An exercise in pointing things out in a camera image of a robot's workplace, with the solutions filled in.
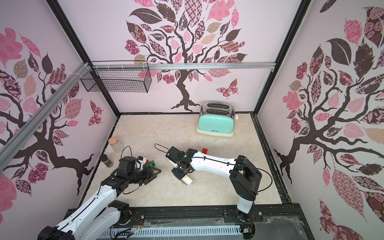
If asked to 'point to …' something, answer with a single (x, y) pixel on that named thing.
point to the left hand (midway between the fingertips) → (160, 176)
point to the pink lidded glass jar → (117, 146)
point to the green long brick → (151, 163)
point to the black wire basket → (133, 76)
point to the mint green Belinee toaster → (216, 119)
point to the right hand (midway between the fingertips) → (179, 171)
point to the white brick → (186, 180)
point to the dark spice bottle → (104, 158)
